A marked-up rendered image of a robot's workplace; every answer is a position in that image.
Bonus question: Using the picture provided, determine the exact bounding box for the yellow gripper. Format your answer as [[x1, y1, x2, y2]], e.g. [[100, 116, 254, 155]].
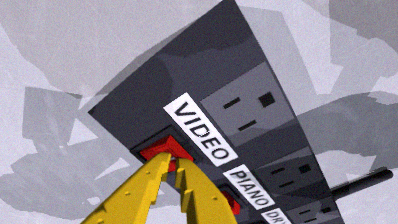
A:
[[80, 152, 237, 224]]

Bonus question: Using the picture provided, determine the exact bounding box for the black power strip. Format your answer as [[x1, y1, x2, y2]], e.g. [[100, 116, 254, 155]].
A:
[[88, 0, 393, 224]]

